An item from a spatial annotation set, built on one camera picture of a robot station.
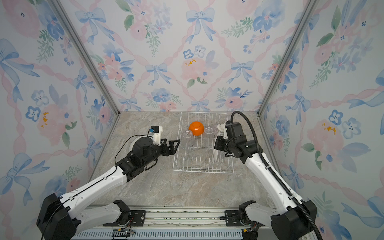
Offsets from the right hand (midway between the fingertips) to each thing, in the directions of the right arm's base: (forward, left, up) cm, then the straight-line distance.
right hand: (216, 141), depth 78 cm
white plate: (-4, 0, -5) cm, 6 cm away
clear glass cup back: (+16, +2, -12) cm, 20 cm away
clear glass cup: (+13, +16, -11) cm, 23 cm away
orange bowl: (+22, +10, -16) cm, 29 cm away
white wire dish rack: (+12, +11, -20) cm, 25 cm away
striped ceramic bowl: (+20, -6, -13) cm, 25 cm away
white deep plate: (+11, +53, -19) cm, 57 cm away
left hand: (-1, +21, +3) cm, 22 cm away
